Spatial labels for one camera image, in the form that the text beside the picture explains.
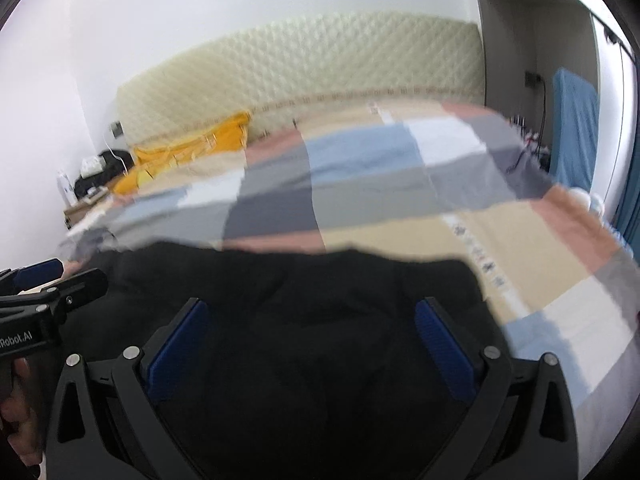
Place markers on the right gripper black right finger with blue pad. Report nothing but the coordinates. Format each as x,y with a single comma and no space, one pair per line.
520,422

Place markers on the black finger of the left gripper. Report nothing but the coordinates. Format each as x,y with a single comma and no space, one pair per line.
77,291

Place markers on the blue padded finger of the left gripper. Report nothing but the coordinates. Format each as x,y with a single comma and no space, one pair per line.
38,274

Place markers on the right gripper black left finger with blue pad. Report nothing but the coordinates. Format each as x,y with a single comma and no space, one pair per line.
104,424

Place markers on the black large jacket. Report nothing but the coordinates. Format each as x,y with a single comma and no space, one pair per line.
310,366

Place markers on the person's left hand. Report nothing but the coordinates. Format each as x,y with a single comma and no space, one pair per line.
23,410

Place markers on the wooden nightstand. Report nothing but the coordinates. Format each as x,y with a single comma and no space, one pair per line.
89,211

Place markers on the white bottle on nightstand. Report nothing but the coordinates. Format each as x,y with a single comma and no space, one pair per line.
66,189

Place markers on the white tissue box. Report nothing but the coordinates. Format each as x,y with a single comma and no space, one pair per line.
91,165

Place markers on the black bag on nightstand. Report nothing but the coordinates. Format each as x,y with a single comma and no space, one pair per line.
113,164

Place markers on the yellow pillow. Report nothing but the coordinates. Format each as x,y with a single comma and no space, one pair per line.
157,157

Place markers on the white plush toy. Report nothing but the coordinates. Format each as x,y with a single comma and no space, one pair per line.
592,203

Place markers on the patchwork plaid bed cover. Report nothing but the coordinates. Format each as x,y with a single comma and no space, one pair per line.
421,180

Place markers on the bottles on side table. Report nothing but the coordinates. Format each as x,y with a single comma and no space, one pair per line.
532,139

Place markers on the blue cloth covered chair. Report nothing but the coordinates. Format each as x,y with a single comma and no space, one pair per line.
575,130

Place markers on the cream quilted headboard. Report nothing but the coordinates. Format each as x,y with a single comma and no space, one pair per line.
286,69

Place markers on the wall socket left of headboard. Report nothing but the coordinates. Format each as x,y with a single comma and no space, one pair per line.
116,129

